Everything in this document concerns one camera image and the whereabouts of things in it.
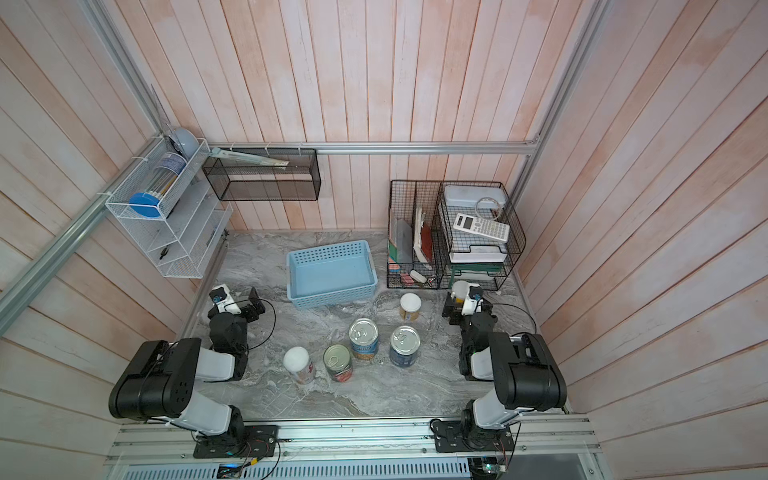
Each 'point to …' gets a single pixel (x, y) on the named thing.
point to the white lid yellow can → (410, 304)
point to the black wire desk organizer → (441, 232)
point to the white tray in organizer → (475, 196)
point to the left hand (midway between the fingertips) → (242, 294)
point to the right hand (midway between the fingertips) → (464, 291)
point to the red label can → (338, 361)
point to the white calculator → (482, 227)
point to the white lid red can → (297, 363)
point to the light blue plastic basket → (331, 274)
